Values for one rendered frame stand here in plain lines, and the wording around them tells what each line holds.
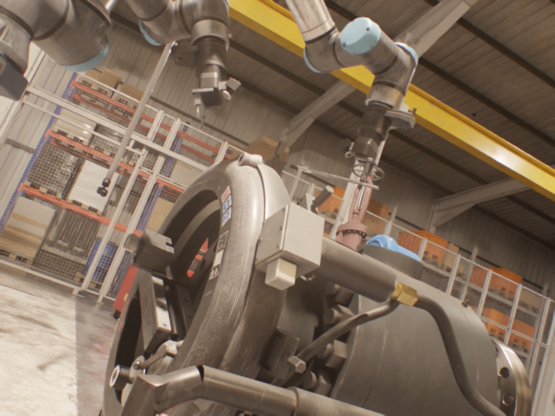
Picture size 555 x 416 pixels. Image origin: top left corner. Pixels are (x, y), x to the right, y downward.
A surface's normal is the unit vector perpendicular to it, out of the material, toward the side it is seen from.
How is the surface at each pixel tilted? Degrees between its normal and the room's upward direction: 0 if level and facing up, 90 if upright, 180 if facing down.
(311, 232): 67
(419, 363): 80
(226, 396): 105
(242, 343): 96
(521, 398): 75
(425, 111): 90
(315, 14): 118
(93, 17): 99
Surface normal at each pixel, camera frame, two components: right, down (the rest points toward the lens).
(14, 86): 0.94, 0.35
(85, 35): 0.82, 0.33
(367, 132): -0.47, -0.13
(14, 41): 0.93, -0.11
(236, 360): 0.39, 0.11
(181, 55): 0.06, 0.93
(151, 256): 0.29, 0.33
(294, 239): 0.56, -0.39
